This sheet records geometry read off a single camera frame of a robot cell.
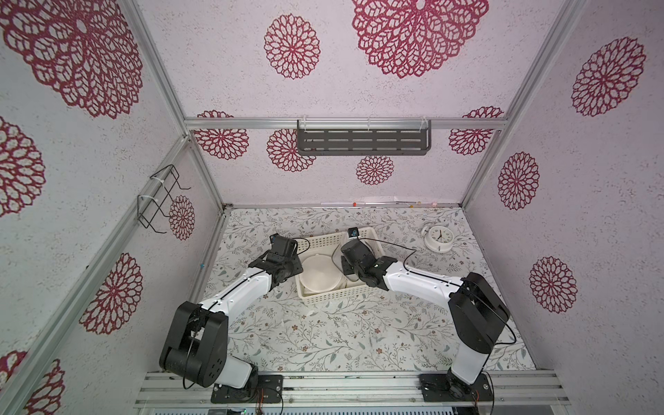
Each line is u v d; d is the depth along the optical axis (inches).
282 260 26.9
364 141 37.0
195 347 17.0
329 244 40.6
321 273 35.6
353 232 31.0
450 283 20.0
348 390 29.3
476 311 18.7
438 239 40.6
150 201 28.9
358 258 27.0
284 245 27.2
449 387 25.9
